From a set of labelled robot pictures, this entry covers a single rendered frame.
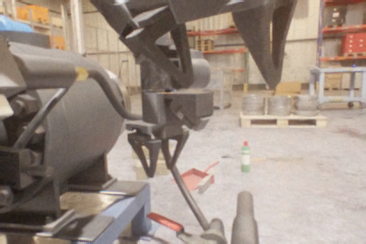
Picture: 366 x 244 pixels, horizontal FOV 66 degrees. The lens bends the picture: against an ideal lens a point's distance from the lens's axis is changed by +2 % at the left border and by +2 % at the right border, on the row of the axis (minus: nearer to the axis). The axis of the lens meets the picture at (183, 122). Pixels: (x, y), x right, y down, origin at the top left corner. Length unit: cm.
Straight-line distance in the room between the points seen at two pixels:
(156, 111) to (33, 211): 78
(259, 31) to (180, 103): 26
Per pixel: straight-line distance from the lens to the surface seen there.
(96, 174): 137
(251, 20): 18
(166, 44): 48
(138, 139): 47
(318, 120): 441
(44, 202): 110
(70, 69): 75
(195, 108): 41
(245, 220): 36
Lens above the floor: 74
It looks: 9 degrees down
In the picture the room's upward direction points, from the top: 2 degrees counter-clockwise
